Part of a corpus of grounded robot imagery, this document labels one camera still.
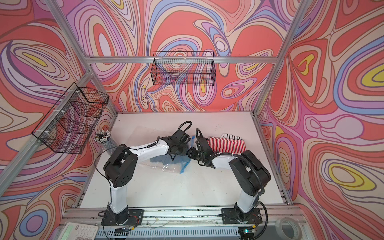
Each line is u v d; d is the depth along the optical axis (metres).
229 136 1.04
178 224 0.73
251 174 0.48
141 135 1.05
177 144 0.75
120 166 0.50
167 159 0.91
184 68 0.96
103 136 0.84
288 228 0.71
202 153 0.72
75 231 0.69
